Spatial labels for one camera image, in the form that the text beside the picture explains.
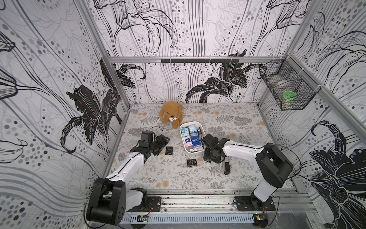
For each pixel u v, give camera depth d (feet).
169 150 2.97
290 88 2.61
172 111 3.05
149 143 2.21
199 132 3.19
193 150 2.84
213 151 2.21
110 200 1.34
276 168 1.50
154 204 2.40
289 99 2.35
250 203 2.12
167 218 2.30
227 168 2.64
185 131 3.14
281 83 2.60
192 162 2.81
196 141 2.97
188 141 2.97
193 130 3.17
